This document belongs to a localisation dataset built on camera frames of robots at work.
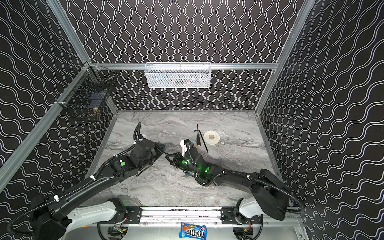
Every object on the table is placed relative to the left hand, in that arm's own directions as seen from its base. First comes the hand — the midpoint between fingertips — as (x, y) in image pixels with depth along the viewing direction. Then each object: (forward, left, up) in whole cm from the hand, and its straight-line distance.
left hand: (168, 147), depth 74 cm
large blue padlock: (0, +3, 0) cm, 3 cm away
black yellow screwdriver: (+17, -15, -20) cm, 30 cm away
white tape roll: (+23, -24, -22) cm, 40 cm away
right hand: (-4, +2, -3) cm, 5 cm away
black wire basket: (+38, +57, +7) cm, 69 cm away
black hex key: (+26, -16, -22) cm, 37 cm away
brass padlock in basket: (+17, +42, +8) cm, 46 cm away
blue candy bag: (-31, -13, -21) cm, 40 cm away
